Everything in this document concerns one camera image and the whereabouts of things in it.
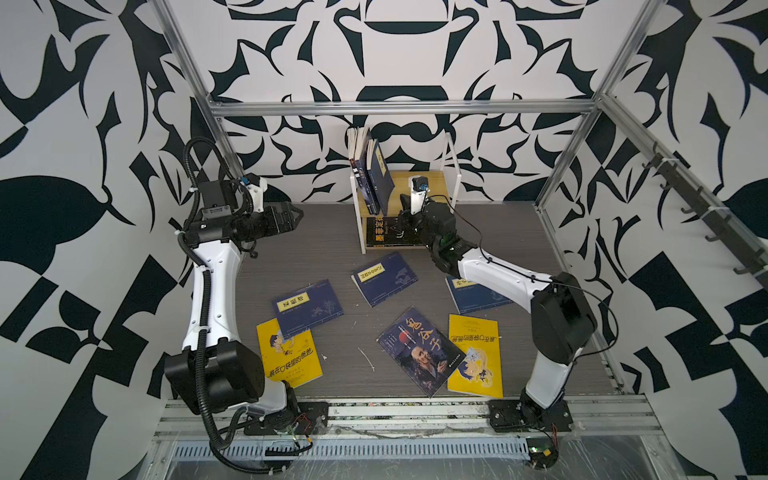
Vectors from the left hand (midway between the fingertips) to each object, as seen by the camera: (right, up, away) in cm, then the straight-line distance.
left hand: (285, 211), depth 76 cm
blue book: (+24, -20, +24) cm, 40 cm away
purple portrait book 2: (+36, -39, +7) cm, 53 cm away
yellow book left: (-1, -40, +7) cm, 40 cm away
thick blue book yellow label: (+23, +12, +11) cm, 28 cm away
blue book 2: (+1, -28, +16) cm, 32 cm away
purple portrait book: (+22, +3, +10) cm, 24 cm away
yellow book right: (+50, -42, +4) cm, 65 cm away
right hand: (+30, +5, +6) cm, 31 cm away
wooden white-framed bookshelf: (+44, +10, +23) cm, 51 cm away
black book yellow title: (+23, -5, +29) cm, 38 cm away
